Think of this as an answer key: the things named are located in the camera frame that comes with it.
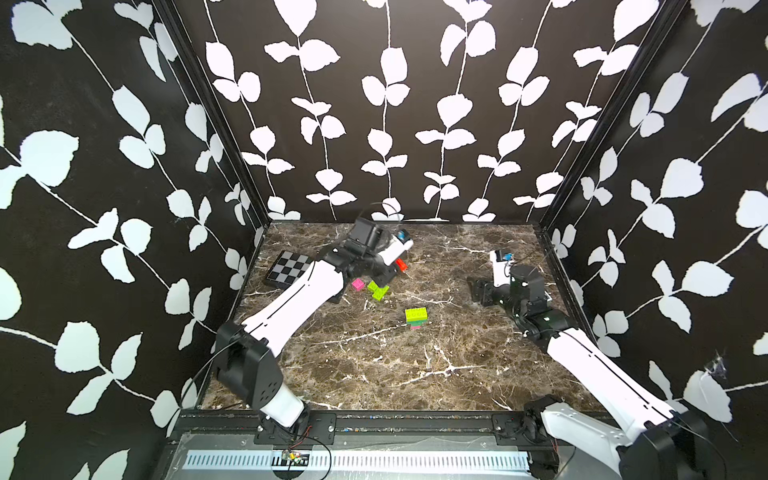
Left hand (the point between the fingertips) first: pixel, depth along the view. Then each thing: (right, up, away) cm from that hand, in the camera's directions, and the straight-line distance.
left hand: (394, 261), depth 81 cm
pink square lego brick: (-12, -9, +19) cm, 25 cm away
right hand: (+23, -3, +1) cm, 23 cm away
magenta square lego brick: (+7, -21, +12) cm, 25 cm away
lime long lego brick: (-5, -11, +19) cm, 22 cm away
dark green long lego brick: (+7, -20, +11) cm, 24 cm away
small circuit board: (-24, -47, -10) cm, 54 cm away
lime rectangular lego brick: (+7, -16, +7) cm, 19 cm away
